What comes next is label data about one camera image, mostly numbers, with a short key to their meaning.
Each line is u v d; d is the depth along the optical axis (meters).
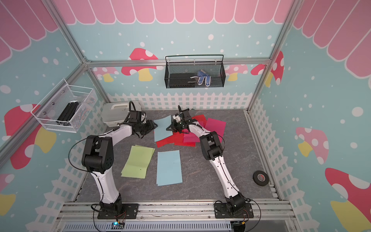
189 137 1.03
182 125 0.90
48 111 0.67
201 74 0.89
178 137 1.02
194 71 0.92
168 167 0.89
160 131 1.06
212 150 0.70
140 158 0.95
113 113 1.06
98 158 0.53
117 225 0.73
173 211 0.76
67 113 0.70
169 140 1.02
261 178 0.85
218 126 1.12
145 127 0.89
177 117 1.05
